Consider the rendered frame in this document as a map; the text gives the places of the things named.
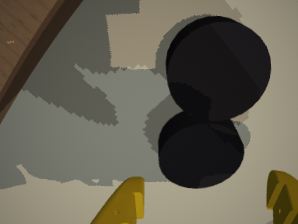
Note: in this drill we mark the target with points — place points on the tan wooden tray with round pockets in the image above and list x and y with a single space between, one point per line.
27 29

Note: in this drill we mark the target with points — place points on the black disc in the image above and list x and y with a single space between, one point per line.
217 68
194 153

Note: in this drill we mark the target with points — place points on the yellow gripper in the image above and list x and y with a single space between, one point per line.
126 204

